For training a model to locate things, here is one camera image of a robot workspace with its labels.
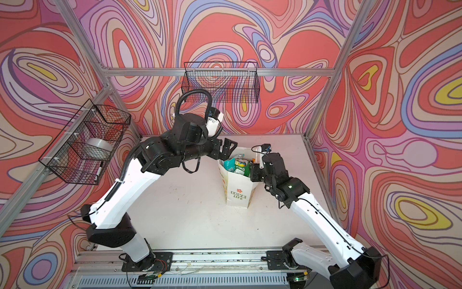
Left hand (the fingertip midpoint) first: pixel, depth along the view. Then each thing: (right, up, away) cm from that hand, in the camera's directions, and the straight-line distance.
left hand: (231, 140), depth 60 cm
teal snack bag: (-1, -9, +20) cm, 22 cm away
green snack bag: (+5, -11, +17) cm, 20 cm away
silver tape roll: (-55, 0, +13) cm, 56 cm away
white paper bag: (+3, -20, +17) cm, 27 cm away
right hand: (+10, -12, +16) cm, 22 cm away
